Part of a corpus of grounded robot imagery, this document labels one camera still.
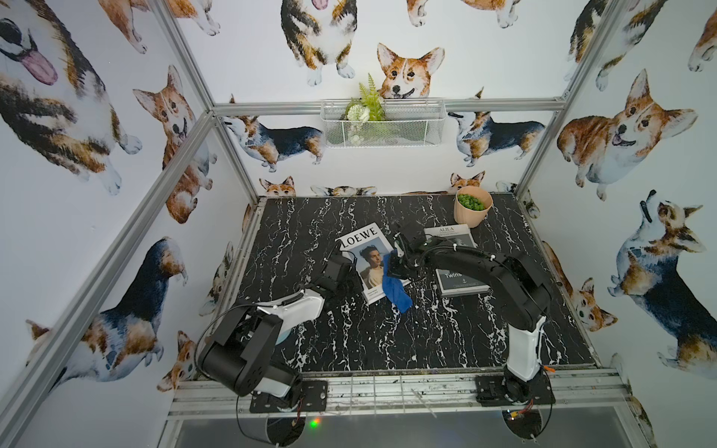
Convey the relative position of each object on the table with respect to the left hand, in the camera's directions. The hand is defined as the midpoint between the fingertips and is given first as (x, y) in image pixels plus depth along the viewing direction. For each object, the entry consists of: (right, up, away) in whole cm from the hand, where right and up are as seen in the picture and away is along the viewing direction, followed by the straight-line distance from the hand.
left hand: (365, 277), depth 92 cm
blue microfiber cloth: (+10, -3, -4) cm, 11 cm away
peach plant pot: (+38, +20, +13) cm, 45 cm away
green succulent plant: (+39, +26, +12) cm, 48 cm away
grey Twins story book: (+29, -2, -2) cm, 29 cm away
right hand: (+6, 0, 0) cm, 6 cm away
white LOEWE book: (+1, +9, +9) cm, 13 cm away
